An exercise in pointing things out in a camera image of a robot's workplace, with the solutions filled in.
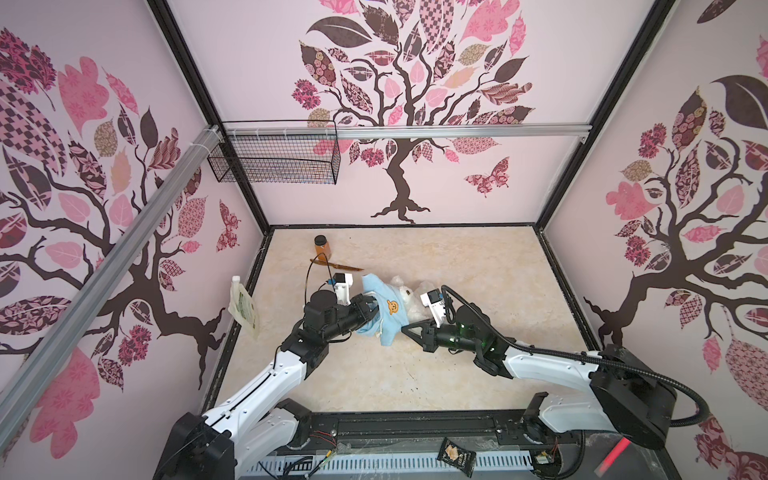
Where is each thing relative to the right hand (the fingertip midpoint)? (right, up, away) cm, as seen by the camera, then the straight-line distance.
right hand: (403, 329), depth 75 cm
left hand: (-4, +6, +1) cm, 8 cm away
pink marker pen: (+50, -29, -6) cm, 58 cm away
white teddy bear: (+4, +4, +7) cm, 9 cm away
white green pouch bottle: (-47, +5, +10) cm, 48 cm away
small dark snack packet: (+14, -29, -6) cm, 33 cm away
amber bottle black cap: (-28, +22, +29) cm, 46 cm away
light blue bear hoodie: (-3, +4, -2) cm, 5 cm away
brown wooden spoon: (-23, +15, +32) cm, 42 cm away
